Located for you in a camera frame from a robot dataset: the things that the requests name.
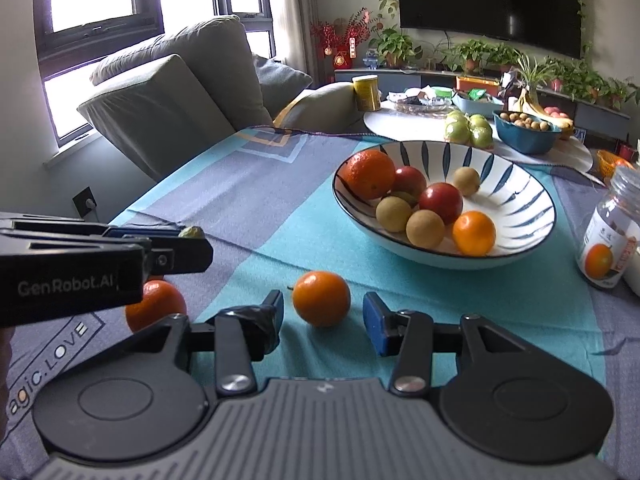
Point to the red apple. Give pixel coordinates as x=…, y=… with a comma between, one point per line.
x=555, y=111

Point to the pile of longans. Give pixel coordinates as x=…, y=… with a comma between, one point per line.
x=525, y=121

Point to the white round table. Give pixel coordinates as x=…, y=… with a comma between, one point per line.
x=400, y=122

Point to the bushy potted plant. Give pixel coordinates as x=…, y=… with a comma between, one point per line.
x=395, y=47

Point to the glass jar with orange label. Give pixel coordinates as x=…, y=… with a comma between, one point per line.
x=615, y=220

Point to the red pot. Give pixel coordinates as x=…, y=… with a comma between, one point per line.
x=627, y=151

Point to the grey sofa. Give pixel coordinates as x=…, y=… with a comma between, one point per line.
x=165, y=110

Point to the blue and white vase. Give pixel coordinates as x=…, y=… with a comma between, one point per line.
x=371, y=59

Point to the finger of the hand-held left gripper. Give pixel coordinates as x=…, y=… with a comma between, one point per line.
x=185, y=255
x=140, y=232

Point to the red tomato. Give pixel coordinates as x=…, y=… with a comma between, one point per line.
x=409, y=180
x=440, y=202

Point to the beige cushion with yellow stripe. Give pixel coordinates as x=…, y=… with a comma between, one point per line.
x=325, y=107

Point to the blue and white card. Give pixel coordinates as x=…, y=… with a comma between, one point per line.
x=580, y=134

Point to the thin potted plant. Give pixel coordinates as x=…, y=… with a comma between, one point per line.
x=441, y=55

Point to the orange box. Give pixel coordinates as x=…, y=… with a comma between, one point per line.
x=477, y=84

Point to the red festive decoration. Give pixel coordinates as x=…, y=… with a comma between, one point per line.
x=340, y=40

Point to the dark blue bowl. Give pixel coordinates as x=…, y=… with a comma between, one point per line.
x=525, y=141

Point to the bunch of bananas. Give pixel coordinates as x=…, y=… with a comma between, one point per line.
x=532, y=107

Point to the brown longan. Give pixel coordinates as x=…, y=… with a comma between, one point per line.
x=393, y=213
x=466, y=181
x=425, y=228

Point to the light blue snack bowl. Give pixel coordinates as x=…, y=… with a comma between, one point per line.
x=475, y=106

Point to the dark bottle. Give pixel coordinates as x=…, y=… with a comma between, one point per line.
x=510, y=87

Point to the grey television cabinet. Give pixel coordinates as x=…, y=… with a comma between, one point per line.
x=600, y=112

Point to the small orange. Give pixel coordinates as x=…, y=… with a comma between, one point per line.
x=473, y=232
x=321, y=298
x=160, y=307

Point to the glass snack tray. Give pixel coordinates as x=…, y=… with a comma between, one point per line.
x=417, y=102

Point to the wall television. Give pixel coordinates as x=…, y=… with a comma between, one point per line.
x=485, y=0

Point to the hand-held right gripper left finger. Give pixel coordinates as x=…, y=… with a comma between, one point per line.
x=270, y=320

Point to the large orange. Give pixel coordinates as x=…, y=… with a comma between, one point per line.
x=367, y=172

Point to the yellow can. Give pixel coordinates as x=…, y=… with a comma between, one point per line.
x=366, y=92

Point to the striped white ceramic bowl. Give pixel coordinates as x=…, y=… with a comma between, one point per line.
x=510, y=195

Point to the grey pillow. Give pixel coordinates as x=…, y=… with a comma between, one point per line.
x=280, y=82

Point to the orange plastic basket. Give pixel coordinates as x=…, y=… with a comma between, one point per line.
x=607, y=160

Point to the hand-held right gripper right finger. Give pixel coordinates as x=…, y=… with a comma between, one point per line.
x=377, y=322

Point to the beige curtain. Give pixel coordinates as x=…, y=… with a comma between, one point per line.
x=295, y=0

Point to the small potted plant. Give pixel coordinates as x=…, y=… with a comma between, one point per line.
x=500, y=55
x=470, y=55
x=620, y=92
x=557, y=75
x=590, y=82

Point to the green apple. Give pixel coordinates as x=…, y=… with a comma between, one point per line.
x=456, y=117
x=478, y=120
x=457, y=132
x=481, y=137

